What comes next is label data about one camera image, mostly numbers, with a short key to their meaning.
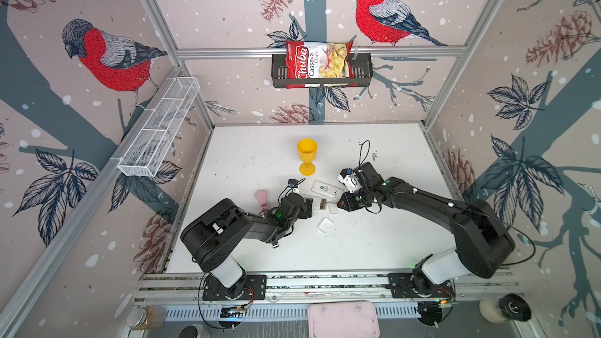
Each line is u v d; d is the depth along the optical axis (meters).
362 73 0.94
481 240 0.44
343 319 0.67
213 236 0.45
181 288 0.75
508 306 0.61
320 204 0.92
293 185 0.81
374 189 0.67
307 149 0.95
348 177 0.79
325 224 0.88
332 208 0.92
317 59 0.88
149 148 0.72
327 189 0.95
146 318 0.62
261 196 0.93
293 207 0.70
